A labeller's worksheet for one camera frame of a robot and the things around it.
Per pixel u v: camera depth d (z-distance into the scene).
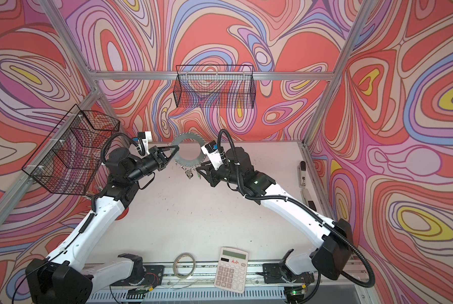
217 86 0.96
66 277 0.37
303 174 1.01
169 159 0.64
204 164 0.69
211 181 0.64
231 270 0.73
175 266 0.75
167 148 0.67
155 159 0.60
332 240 0.40
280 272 0.66
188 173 0.72
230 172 0.58
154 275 0.72
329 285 0.73
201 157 0.70
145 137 0.64
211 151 0.58
